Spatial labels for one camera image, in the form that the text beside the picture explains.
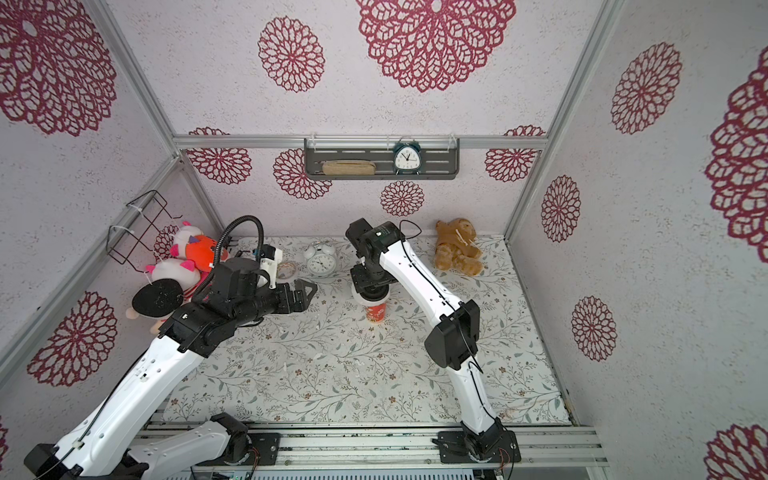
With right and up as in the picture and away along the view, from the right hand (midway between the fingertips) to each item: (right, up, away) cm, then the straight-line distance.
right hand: (370, 280), depth 84 cm
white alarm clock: (-18, +5, +20) cm, 27 cm away
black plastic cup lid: (+1, -4, -1) cm, 4 cm away
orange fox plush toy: (-51, +9, +5) cm, 52 cm away
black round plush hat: (-54, -4, -8) cm, 55 cm away
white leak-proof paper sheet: (0, -6, -2) cm, 6 cm away
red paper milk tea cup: (+2, -10, +6) cm, 11 cm away
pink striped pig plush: (-53, +2, +1) cm, 53 cm away
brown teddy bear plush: (+30, +11, +23) cm, 40 cm away
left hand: (-16, -2, -14) cm, 21 cm away
